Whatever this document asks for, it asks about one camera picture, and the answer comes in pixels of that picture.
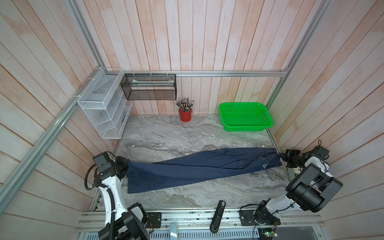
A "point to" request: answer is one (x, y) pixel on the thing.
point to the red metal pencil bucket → (185, 116)
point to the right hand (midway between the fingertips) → (280, 150)
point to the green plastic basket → (245, 117)
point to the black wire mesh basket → (149, 86)
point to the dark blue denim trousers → (143, 175)
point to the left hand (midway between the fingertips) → (129, 161)
